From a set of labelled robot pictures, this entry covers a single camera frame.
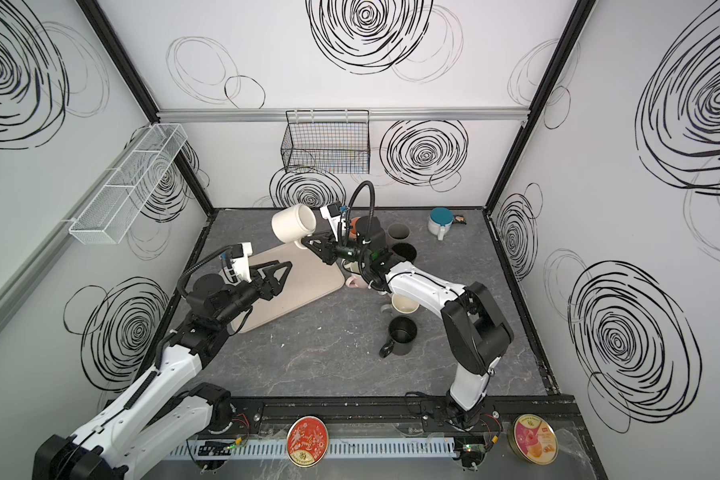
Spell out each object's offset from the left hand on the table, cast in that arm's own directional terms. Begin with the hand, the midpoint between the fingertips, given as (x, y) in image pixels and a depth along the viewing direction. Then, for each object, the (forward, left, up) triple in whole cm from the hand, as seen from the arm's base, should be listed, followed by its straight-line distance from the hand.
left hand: (286, 263), depth 73 cm
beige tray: (+10, -1, -24) cm, 26 cm away
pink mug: (+7, -17, -19) cm, 26 cm away
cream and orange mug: (+5, -17, +8) cm, 19 cm away
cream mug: (+6, -2, +8) cm, 10 cm away
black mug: (-8, -31, -22) cm, 38 cm away
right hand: (+5, -3, +3) cm, 7 cm away
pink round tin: (-32, -60, -21) cm, 71 cm away
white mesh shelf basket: (+7, +43, +9) cm, 45 cm away
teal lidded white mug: (+34, -46, -20) cm, 60 cm away
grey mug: (0, -30, -20) cm, 36 cm away
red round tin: (-34, -8, -21) cm, 41 cm away
